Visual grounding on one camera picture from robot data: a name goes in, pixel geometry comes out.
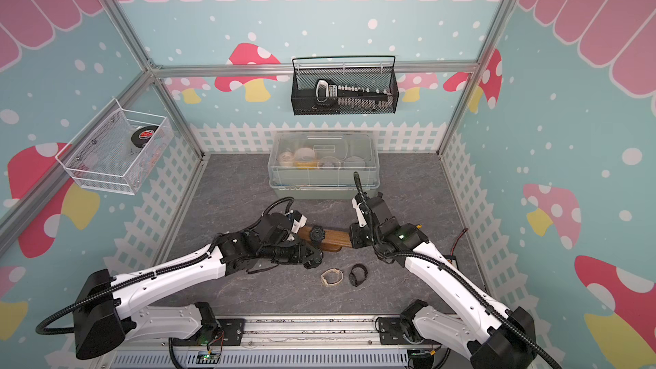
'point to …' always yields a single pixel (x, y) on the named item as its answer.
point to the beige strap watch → (325, 280)
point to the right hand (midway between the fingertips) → (351, 230)
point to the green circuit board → (204, 358)
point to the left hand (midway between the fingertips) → (315, 258)
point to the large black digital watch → (317, 235)
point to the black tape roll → (141, 136)
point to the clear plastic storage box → (320, 164)
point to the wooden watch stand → (334, 240)
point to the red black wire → (465, 230)
